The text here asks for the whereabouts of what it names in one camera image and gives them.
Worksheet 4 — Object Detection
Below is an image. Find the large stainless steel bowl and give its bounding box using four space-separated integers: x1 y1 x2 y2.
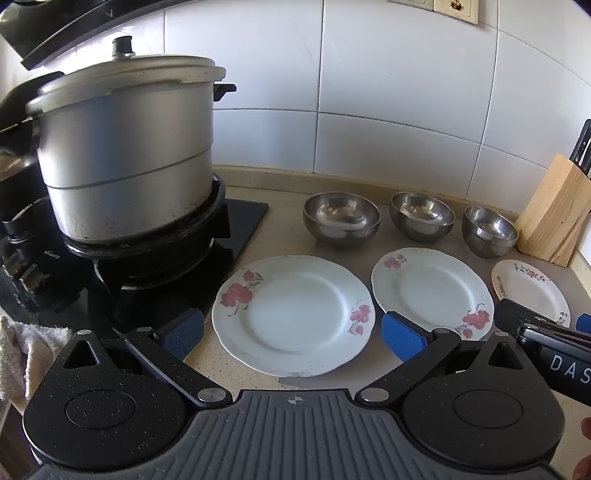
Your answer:
302 191 382 247

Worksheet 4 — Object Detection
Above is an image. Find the large floral white plate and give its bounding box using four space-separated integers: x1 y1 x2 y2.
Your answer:
211 255 376 378

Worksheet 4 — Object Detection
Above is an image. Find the black range hood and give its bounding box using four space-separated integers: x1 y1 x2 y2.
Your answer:
0 0 185 71

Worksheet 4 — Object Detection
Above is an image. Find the wooden knife block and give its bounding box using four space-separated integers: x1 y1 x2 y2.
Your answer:
514 153 591 268

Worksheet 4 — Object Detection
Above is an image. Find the medium floral white plate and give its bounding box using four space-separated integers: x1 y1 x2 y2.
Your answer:
370 248 495 341

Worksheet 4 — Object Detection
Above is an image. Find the aluminium pressure cooker lid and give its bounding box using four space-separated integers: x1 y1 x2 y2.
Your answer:
0 36 237 132

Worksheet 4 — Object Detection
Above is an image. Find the beige wall socket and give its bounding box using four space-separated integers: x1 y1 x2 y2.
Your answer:
387 0 435 12
434 0 479 26

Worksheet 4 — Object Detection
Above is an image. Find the person's right hand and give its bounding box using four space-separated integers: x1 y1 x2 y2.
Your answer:
573 415 591 480

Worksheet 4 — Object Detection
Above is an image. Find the black burner grate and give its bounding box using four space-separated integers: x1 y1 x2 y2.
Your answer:
0 198 88 315
62 173 232 296

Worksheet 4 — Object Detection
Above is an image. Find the white towel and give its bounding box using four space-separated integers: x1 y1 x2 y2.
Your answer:
0 316 75 400

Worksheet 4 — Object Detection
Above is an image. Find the small stainless steel bowl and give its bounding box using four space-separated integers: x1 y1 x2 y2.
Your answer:
462 205 520 259

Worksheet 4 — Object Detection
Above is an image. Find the black glass gas stove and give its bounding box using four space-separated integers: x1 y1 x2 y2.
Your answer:
0 198 270 342

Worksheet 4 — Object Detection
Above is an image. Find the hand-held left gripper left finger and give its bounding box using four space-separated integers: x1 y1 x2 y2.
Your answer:
62 308 233 409

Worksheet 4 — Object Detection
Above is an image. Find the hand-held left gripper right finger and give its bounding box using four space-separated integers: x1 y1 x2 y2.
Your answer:
355 311 526 409

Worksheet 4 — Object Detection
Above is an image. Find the small floral white plate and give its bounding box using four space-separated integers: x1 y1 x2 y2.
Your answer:
491 259 571 329

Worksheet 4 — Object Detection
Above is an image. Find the medium stainless steel bowl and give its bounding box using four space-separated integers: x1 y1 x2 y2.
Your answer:
389 191 456 243

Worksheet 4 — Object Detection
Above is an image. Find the aluminium pressure cooker pot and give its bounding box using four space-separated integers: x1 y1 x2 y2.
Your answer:
34 85 218 244

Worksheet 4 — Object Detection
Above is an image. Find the wooden cabinet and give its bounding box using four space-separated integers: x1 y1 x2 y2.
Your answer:
0 397 42 480

